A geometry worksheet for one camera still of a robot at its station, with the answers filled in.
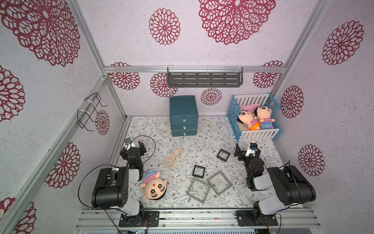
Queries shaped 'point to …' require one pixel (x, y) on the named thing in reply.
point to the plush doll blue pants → (263, 113)
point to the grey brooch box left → (198, 190)
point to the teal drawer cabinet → (183, 115)
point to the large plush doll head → (155, 186)
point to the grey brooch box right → (213, 186)
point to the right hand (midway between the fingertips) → (246, 145)
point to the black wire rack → (87, 112)
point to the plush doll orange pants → (247, 118)
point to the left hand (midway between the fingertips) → (132, 145)
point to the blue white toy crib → (249, 102)
